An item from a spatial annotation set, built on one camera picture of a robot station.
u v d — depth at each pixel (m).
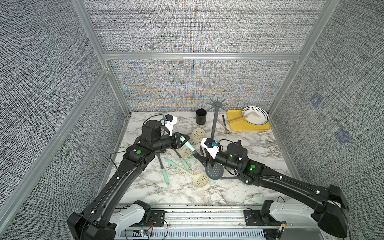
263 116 1.16
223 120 1.17
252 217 0.73
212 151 0.58
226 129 1.10
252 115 1.14
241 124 1.11
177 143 0.59
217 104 0.69
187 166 0.90
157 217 0.74
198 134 1.03
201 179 0.85
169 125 0.62
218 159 0.60
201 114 1.08
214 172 0.76
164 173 0.88
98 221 0.37
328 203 0.40
